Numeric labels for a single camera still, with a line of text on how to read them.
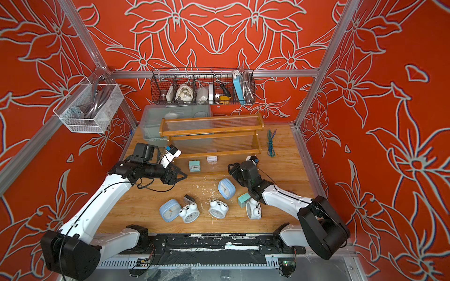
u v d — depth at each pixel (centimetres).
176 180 67
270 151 104
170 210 77
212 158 98
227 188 82
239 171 76
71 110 70
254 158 79
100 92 78
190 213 74
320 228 42
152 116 101
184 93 90
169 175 65
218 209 75
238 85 84
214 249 73
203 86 96
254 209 74
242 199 81
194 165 92
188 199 81
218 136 95
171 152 67
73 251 37
